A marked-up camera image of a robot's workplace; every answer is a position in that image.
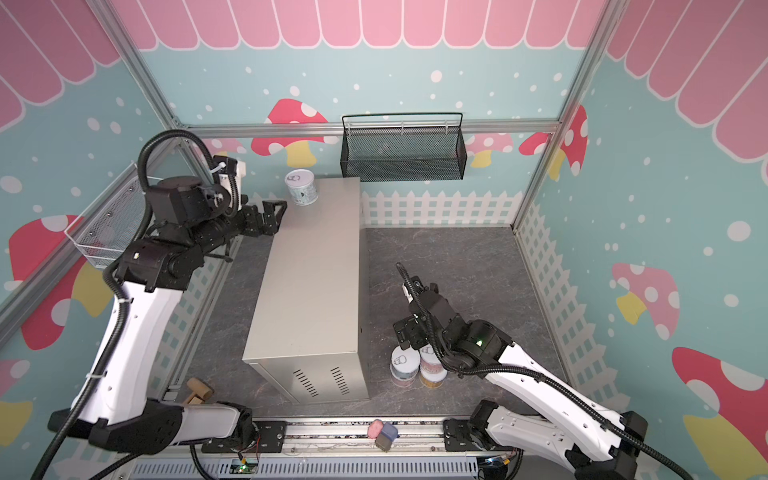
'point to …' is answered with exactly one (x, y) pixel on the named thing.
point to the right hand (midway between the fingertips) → (411, 316)
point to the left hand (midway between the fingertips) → (267, 207)
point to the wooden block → (199, 393)
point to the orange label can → (433, 380)
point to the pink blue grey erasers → (383, 433)
